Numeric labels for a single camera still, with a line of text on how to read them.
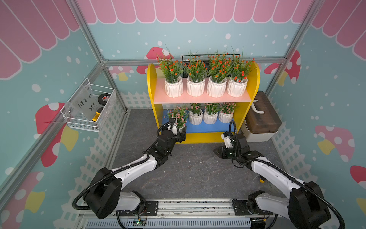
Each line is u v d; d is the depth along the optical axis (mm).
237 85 659
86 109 683
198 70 602
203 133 918
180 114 739
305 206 402
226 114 888
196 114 893
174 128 674
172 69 591
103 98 795
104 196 415
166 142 614
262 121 917
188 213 740
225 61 620
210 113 877
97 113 624
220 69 617
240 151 646
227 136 771
